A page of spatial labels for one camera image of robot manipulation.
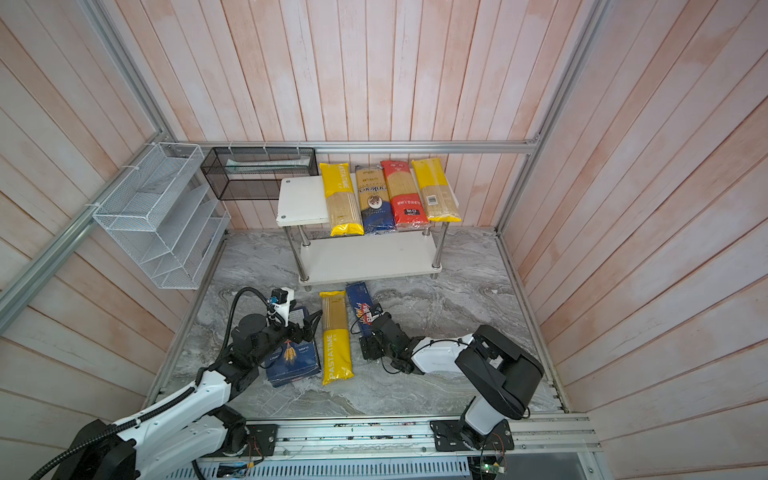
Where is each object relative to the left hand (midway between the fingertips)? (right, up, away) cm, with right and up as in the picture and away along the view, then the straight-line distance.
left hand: (309, 311), depth 82 cm
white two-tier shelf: (-2, +31, -2) cm, 31 cm away
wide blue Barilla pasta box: (-4, -13, -1) cm, 14 cm away
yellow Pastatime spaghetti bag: (+8, -16, +2) cm, 18 cm away
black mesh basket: (-24, +45, +22) cm, 56 cm away
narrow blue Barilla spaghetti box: (+14, +1, +14) cm, 20 cm away
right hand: (+18, -9, +10) cm, 22 cm away
